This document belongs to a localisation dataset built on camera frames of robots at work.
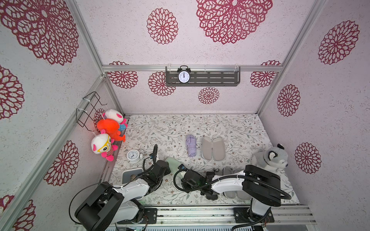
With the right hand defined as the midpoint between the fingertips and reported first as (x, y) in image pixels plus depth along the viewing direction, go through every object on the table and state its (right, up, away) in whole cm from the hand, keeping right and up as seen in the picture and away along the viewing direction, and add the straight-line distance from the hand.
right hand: (179, 180), depth 85 cm
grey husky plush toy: (+49, +15, -11) cm, 52 cm away
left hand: (-7, +8, +5) cm, 12 cm away
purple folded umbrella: (+8, +20, +13) cm, 25 cm away
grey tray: (-30, +3, -2) cm, 30 cm away
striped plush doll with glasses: (-43, +22, -6) cm, 49 cm away
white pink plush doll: (-41, +39, +9) cm, 58 cm away
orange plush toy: (-42, +31, +4) cm, 53 cm away
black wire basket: (-49, +38, -9) cm, 63 cm away
